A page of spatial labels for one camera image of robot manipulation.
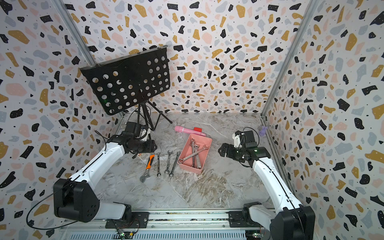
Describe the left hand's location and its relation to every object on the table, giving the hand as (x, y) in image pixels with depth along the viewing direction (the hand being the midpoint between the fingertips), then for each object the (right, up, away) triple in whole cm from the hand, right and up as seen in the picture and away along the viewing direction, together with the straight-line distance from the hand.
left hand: (154, 146), depth 85 cm
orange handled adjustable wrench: (-6, -13, +7) cm, 16 cm away
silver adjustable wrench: (+23, -4, +14) cm, 28 cm away
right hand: (+40, -2, -5) cm, 40 cm away
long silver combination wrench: (+22, -8, +10) cm, 25 cm away
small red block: (+24, +9, +26) cm, 37 cm away
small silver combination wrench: (+5, -6, +15) cm, 17 cm away
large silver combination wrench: (+15, -8, +2) cm, 17 cm away
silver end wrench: (+1, -17, +5) cm, 18 cm away
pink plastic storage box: (+17, -4, +16) cm, 24 cm away
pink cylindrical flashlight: (+11, +10, +24) cm, 28 cm away
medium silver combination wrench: (+9, -17, +5) cm, 20 cm away
